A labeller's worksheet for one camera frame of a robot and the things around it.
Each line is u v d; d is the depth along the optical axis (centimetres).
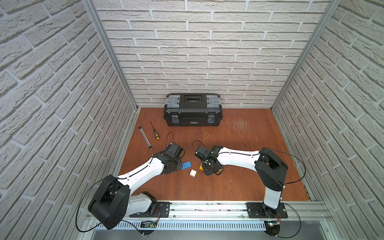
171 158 66
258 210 74
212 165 64
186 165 87
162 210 74
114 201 40
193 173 85
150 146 97
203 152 70
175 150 68
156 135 100
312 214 75
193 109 95
